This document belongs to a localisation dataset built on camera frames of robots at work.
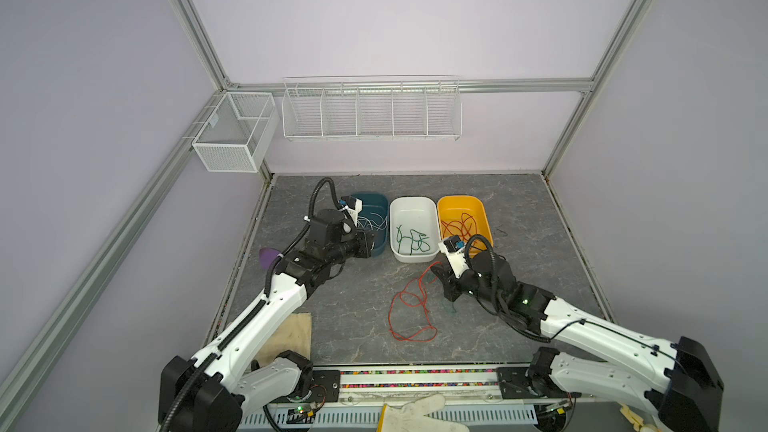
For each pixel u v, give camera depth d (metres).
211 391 0.38
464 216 1.02
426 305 0.87
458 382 0.76
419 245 0.99
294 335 0.82
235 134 0.99
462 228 1.04
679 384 0.40
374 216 1.07
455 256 0.65
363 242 0.67
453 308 0.87
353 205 0.69
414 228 1.03
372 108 0.99
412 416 0.70
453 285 0.67
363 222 1.05
